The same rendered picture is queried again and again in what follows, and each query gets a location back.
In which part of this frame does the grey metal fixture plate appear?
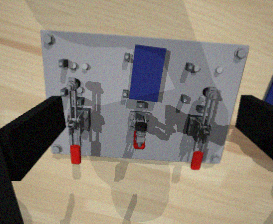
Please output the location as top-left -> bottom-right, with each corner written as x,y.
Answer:
40,30 -> 249,164

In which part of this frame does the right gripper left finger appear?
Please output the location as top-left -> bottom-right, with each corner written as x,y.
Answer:
0,96 -> 66,224

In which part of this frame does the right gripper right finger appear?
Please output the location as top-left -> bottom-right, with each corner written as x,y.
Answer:
235,95 -> 273,160

